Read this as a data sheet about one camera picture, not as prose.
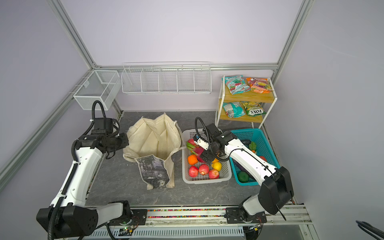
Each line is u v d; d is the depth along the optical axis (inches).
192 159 34.2
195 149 34.5
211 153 28.3
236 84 33.0
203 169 33.3
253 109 37.9
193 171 32.9
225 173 32.9
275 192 16.1
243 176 32.1
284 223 28.6
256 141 38.7
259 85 32.5
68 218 14.4
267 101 32.3
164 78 40.0
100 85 39.4
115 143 24.9
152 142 38.0
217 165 33.8
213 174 32.3
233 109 37.9
